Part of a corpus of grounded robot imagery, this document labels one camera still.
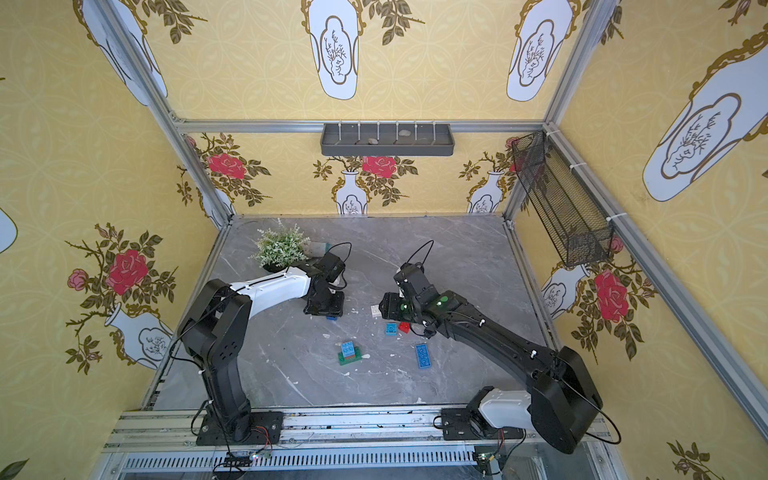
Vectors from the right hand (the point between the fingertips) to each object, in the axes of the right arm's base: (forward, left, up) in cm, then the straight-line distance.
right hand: (384, 311), depth 81 cm
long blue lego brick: (-8, -11, -11) cm, 17 cm away
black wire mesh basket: (+21, -54, +11) cm, 59 cm away
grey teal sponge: (+29, +26, -11) cm, 41 cm away
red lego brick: (+1, -6, -11) cm, 12 cm away
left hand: (+5, +14, -12) cm, 19 cm away
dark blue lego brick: (+3, +16, -11) cm, 20 cm away
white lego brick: (+5, +4, -11) cm, 12 cm away
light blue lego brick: (-9, +9, -5) cm, 14 cm away
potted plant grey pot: (+16, +31, +7) cm, 35 cm away
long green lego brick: (-10, +12, -10) cm, 19 cm away
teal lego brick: (0, -2, -11) cm, 11 cm away
